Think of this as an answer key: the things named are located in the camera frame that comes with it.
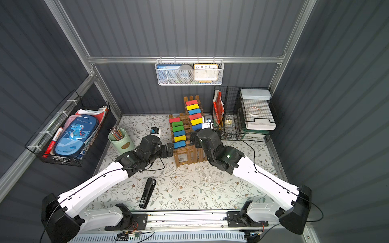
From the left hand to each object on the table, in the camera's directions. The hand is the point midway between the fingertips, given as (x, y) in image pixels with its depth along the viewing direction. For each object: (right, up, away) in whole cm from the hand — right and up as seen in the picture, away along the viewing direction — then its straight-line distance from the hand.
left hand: (167, 146), depth 77 cm
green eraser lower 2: (+4, +9, +15) cm, 18 cm away
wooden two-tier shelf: (+9, -8, +19) cm, 23 cm away
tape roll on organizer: (+51, +17, +15) cm, 56 cm away
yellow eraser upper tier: (+13, +21, +10) cm, 27 cm away
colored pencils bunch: (-33, +6, +13) cm, 36 cm away
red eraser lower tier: (0, +14, +19) cm, 24 cm away
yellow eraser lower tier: (+6, +3, +10) cm, 12 cm away
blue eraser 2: (+5, +6, +12) cm, 14 cm away
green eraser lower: (+3, +12, +17) cm, 21 cm away
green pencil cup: (-29, -1, +14) cm, 32 cm away
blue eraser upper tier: (+14, +19, +7) cm, 24 cm away
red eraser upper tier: (+13, +25, +12) cm, 31 cm away
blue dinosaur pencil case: (-37, +8, -10) cm, 40 cm away
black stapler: (-10, -24, +6) cm, 26 cm away
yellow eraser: (+16, +13, +2) cm, 20 cm away
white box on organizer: (+58, +30, +25) cm, 70 cm away
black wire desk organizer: (+43, +10, +37) cm, 57 cm away
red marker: (-47, +3, -12) cm, 49 cm away
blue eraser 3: (+6, 0, +8) cm, 9 cm away
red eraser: (+15, +16, +4) cm, 22 cm away
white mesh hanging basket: (+12, +37, +14) cm, 41 cm away
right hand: (+19, +9, -6) cm, 22 cm away
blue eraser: (+16, +10, 0) cm, 18 cm away
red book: (+32, +26, +39) cm, 57 cm away
